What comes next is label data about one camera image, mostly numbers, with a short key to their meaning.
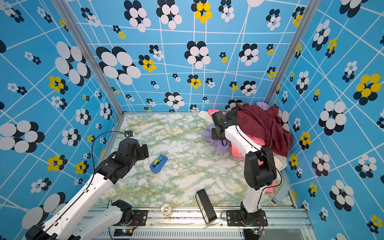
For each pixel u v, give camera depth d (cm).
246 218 64
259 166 48
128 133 65
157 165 87
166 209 74
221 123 72
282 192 77
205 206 69
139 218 73
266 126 93
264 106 109
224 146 89
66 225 39
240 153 87
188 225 72
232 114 95
